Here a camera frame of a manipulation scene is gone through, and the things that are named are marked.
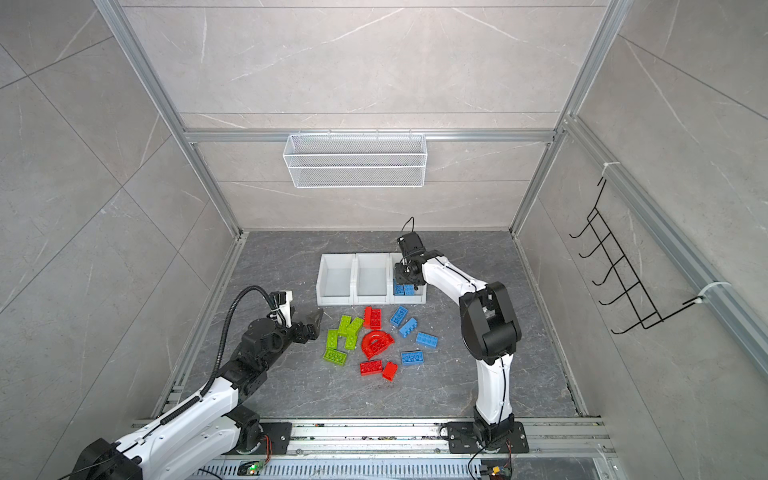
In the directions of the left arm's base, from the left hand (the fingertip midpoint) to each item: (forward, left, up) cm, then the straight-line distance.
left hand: (307, 303), depth 82 cm
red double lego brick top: (+1, -18, -12) cm, 22 cm away
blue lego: (+12, -27, -13) cm, 32 cm away
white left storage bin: (+18, -4, -18) cm, 25 cm away
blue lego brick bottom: (-12, -30, -13) cm, 35 cm away
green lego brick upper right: (-4, -11, -13) cm, 17 cm away
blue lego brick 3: (+12, -30, -13) cm, 35 cm away
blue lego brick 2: (-6, -35, -13) cm, 38 cm away
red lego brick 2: (-15, -23, -13) cm, 31 cm away
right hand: (+15, -29, -8) cm, 34 cm away
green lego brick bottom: (-10, -7, -13) cm, 18 cm away
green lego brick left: (-4, -5, -14) cm, 16 cm away
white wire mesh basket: (+47, -13, +15) cm, 51 cm away
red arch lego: (-6, -19, -14) cm, 24 cm away
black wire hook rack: (-11, -77, +17) cm, 80 cm away
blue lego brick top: (+1, -26, -12) cm, 29 cm away
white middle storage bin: (+17, -18, -13) cm, 28 cm away
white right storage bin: (+10, -34, -14) cm, 38 cm away
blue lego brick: (-2, -29, -12) cm, 32 cm away
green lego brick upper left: (0, -9, -13) cm, 16 cm away
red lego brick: (-14, -17, -15) cm, 26 cm away
